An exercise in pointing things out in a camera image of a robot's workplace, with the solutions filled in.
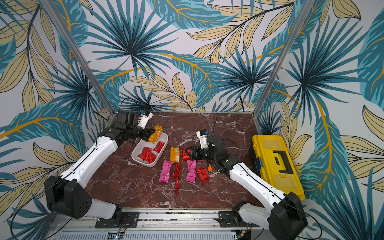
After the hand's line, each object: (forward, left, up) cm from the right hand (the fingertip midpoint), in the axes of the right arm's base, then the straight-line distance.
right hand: (188, 149), depth 77 cm
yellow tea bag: (+10, +18, +1) cm, 20 cm away
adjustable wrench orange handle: (-2, -13, -19) cm, 23 cm away
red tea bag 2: (-6, -8, -17) cm, 20 cm away
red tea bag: (+7, +2, -18) cm, 19 cm away
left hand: (+10, +18, +2) cm, 21 cm away
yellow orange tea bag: (+7, +8, -17) cm, 21 cm away
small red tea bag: (-5, +7, -17) cm, 19 cm away
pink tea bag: (-6, +14, -17) cm, 23 cm away
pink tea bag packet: (-7, -2, -17) cm, 18 cm away
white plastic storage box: (+16, +16, -12) cm, 26 cm away
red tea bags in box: (+7, +26, -16) cm, 31 cm away
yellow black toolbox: (-6, -43, -4) cm, 44 cm away
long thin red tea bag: (-13, +6, -17) cm, 22 cm away
